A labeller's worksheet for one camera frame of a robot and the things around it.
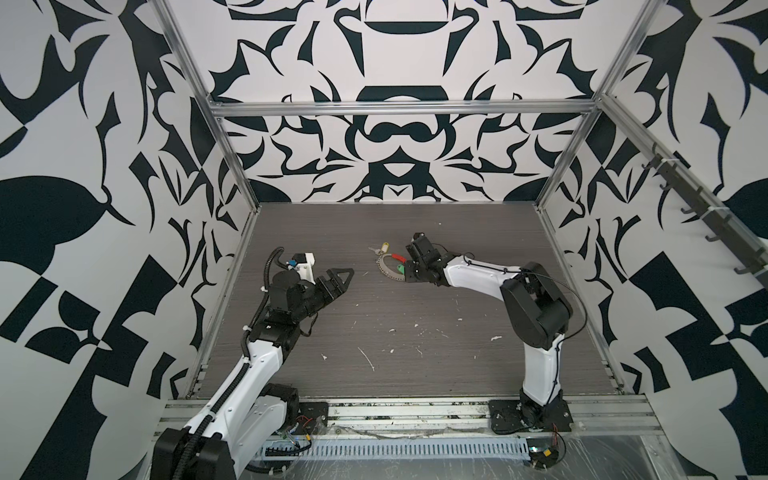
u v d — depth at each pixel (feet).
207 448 1.32
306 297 2.21
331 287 2.30
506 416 2.44
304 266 2.41
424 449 2.34
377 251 3.46
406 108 2.93
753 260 1.66
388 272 3.29
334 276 2.33
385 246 3.54
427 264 2.47
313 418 2.42
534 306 1.68
